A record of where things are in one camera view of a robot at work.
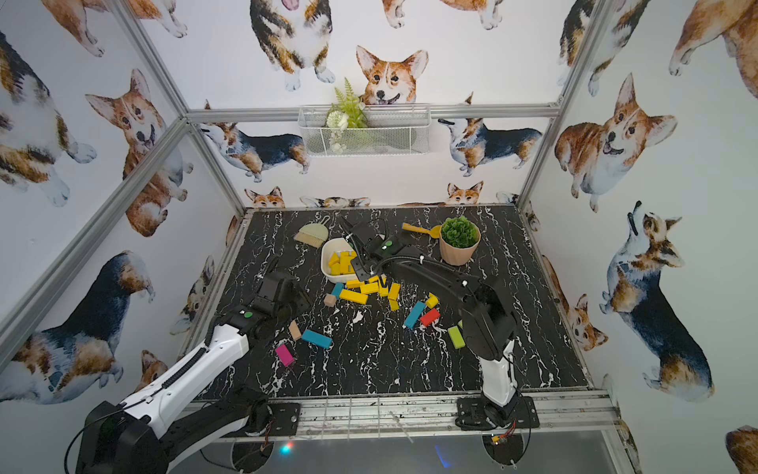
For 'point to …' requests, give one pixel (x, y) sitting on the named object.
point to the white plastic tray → (336, 261)
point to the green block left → (456, 337)
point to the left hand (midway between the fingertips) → (309, 293)
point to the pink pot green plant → (459, 238)
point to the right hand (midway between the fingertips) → (361, 263)
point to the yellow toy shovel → (434, 232)
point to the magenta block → (284, 355)
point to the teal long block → (317, 339)
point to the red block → (429, 317)
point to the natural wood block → (295, 331)
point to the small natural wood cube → (330, 300)
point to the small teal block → (338, 289)
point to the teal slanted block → (415, 314)
